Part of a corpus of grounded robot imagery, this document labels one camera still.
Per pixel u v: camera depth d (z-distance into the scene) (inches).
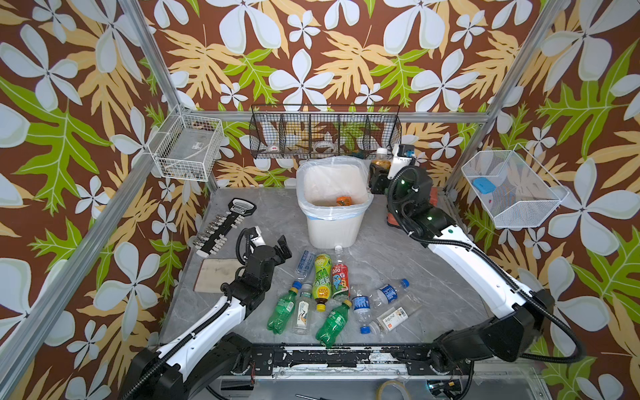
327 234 35.9
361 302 31.7
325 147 38.8
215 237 39.7
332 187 37.9
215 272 36.0
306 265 35.2
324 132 38.5
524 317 15.4
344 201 38.9
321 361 29.5
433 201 43.7
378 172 26.3
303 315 30.7
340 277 33.9
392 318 30.8
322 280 33.1
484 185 34.1
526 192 30.9
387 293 32.4
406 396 25.8
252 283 24.2
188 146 33.9
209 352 22.9
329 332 30.2
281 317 30.5
